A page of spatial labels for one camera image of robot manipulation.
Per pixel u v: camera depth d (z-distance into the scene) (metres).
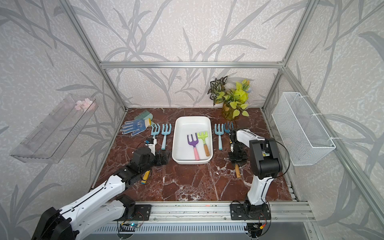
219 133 1.05
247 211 0.66
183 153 0.93
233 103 0.94
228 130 1.07
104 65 0.94
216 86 1.05
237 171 0.87
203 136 1.04
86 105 0.76
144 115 1.16
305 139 0.60
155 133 1.05
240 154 0.79
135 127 1.09
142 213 0.73
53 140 0.68
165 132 1.05
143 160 0.62
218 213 0.75
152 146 0.74
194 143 0.99
